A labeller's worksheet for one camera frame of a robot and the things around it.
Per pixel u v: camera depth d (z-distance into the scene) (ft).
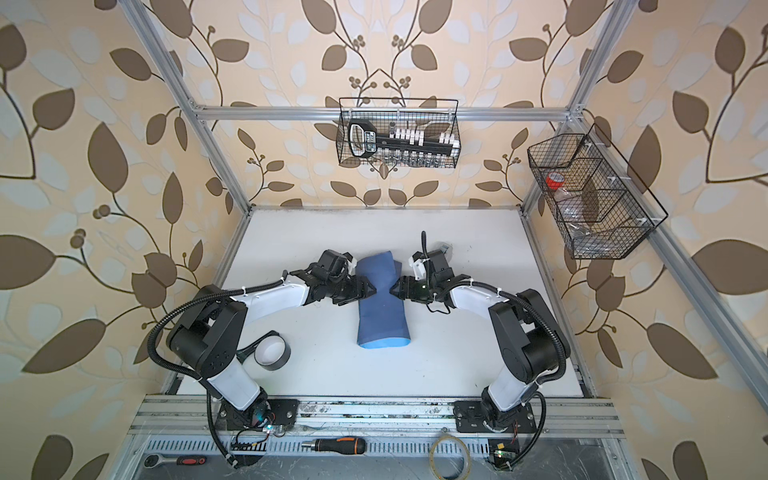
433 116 2.99
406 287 2.66
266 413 2.33
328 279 2.42
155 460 2.23
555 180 2.90
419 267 2.84
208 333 1.54
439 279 2.41
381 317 2.80
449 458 2.27
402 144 2.75
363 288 2.70
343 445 2.27
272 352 2.77
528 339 1.52
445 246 3.41
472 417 2.40
